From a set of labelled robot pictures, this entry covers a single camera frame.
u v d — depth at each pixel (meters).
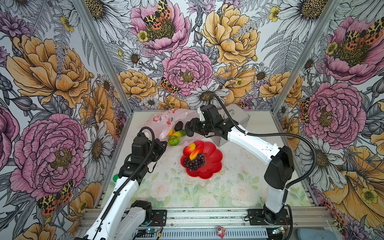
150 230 0.71
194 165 0.87
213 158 0.95
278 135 0.50
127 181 0.49
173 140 0.97
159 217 0.75
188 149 0.92
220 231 0.66
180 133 1.02
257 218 0.73
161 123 0.89
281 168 0.47
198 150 0.94
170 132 1.04
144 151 0.60
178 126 1.06
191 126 0.74
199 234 0.65
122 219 0.46
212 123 0.63
